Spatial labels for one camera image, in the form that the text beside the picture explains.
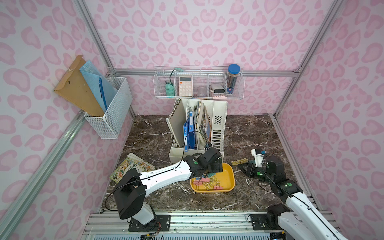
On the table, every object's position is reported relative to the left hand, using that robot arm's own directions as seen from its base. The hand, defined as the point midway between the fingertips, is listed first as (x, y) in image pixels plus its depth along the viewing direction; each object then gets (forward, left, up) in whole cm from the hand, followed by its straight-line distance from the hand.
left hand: (218, 162), depth 80 cm
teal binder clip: (-3, +4, -11) cm, 12 cm away
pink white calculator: (+44, +19, +17) cm, 51 cm away
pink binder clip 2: (-7, +10, -11) cm, 17 cm away
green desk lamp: (+39, +28, +19) cm, 52 cm away
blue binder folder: (+14, +16, +7) cm, 22 cm away
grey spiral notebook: (+24, +24, +7) cm, 34 cm away
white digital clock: (+37, -1, +19) cm, 42 cm away
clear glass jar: (+43, +8, +14) cm, 45 cm away
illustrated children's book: (+7, +53, -13) cm, 56 cm away
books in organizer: (+18, +9, +9) cm, 22 cm away
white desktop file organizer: (+34, -2, +5) cm, 34 cm away
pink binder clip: (-10, 0, -11) cm, 15 cm away
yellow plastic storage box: (-7, +1, -11) cm, 13 cm away
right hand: (-2, -10, +1) cm, 11 cm away
